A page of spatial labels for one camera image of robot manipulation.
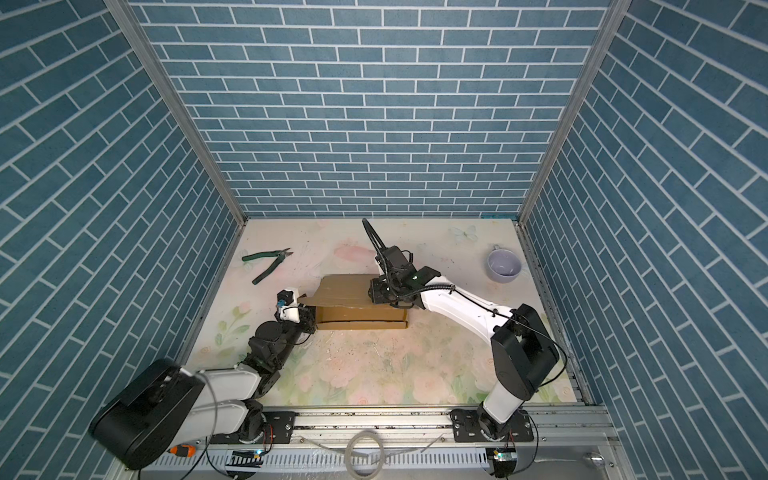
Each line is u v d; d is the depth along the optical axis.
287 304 0.71
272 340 0.64
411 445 0.72
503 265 1.04
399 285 0.65
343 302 0.79
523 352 0.44
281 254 1.08
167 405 0.43
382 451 0.68
